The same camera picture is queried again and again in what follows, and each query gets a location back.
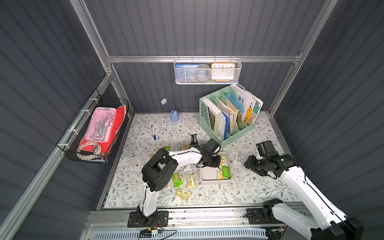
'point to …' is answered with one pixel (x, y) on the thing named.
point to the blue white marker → (154, 135)
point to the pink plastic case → (101, 126)
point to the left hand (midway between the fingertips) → (219, 163)
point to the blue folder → (227, 129)
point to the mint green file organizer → (227, 101)
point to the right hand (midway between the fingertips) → (250, 165)
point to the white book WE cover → (244, 99)
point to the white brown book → (215, 116)
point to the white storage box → (208, 175)
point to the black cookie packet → (193, 139)
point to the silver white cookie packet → (167, 186)
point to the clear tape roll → (97, 152)
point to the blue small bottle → (175, 117)
